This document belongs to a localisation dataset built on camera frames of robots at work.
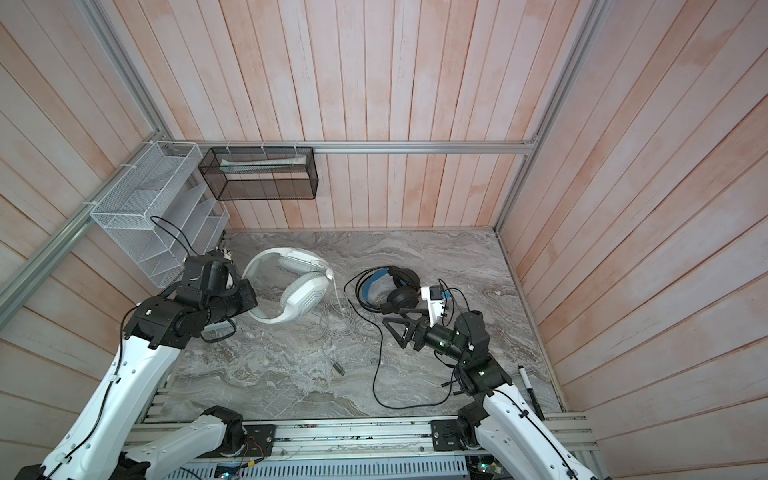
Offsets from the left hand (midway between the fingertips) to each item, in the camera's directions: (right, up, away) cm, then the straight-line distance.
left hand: (256, 299), depth 70 cm
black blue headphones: (+36, -3, +22) cm, 43 cm away
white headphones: (+14, +2, -9) cm, 17 cm away
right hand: (+33, -5, +1) cm, 34 cm away
